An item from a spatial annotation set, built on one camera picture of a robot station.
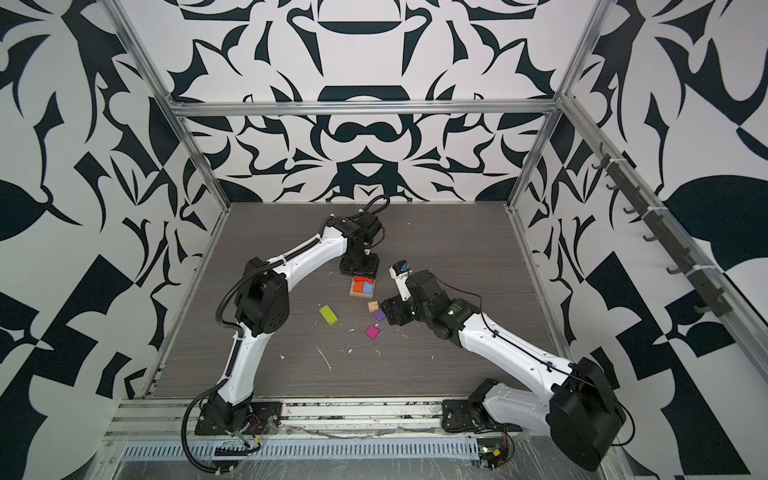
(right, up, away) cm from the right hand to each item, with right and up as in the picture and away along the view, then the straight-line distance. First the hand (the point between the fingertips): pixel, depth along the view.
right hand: (392, 299), depth 81 cm
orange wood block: (-10, +1, +14) cm, 17 cm away
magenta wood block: (-6, -11, +9) cm, 15 cm away
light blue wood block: (-7, +1, +13) cm, 15 cm away
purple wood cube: (-3, -7, +10) cm, 13 cm away
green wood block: (-19, -7, +10) cm, 23 cm away
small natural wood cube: (-6, -5, +12) cm, 14 cm away
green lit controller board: (+23, -34, -9) cm, 43 cm away
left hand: (-6, +7, +12) cm, 15 cm away
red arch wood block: (-9, +3, +13) cm, 16 cm away
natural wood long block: (-9, -2, +14) cm, 17 cm away
